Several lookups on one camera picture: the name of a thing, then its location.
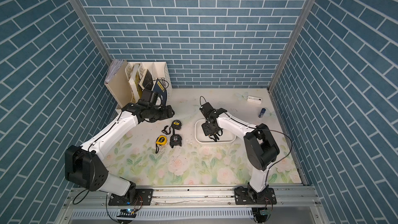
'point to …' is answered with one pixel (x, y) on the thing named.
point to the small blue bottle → (261, 113)
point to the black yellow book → (146, 82)
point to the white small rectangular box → (254, 99)
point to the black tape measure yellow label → (175, 140)
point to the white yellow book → (137, 89)
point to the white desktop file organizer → (157, 69)
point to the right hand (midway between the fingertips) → (211, 129)
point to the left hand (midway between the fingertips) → (173, 114)
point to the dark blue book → (161, 91)
